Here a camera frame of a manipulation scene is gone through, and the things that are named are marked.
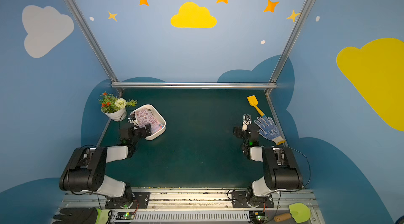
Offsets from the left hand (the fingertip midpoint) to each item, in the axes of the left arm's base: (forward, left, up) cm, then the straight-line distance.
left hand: (145, 123), depth 95 cm
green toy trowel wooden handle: (-42, -82, -6) cm, 92 cm away
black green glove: (-46, +18, -5) cm, 50 cm away
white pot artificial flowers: (+7, +19, +5) cm, 21 cm away
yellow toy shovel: (+26, -72, -6) cm, 77 cm away
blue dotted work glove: (+2, -80, -7) cm, 80 cm away
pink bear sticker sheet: (+7, +3, -3) cm, 8 cm away
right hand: (+2, -62, +1) cm, 62 cm away
